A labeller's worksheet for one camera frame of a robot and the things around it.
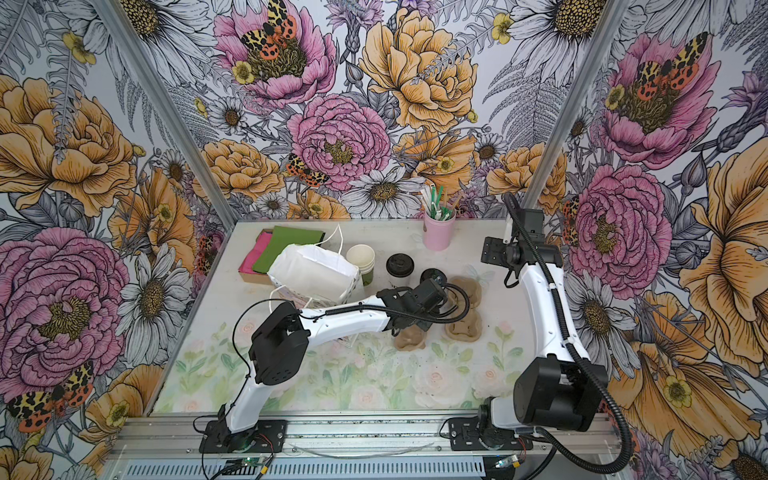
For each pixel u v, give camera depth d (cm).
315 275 84
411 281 100
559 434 46
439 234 111
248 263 103
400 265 94
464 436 74
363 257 95
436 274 103
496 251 74
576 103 87
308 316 53
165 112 88
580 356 41
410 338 89
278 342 55
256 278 102
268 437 73
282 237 112
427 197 105
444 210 97
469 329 91
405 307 66
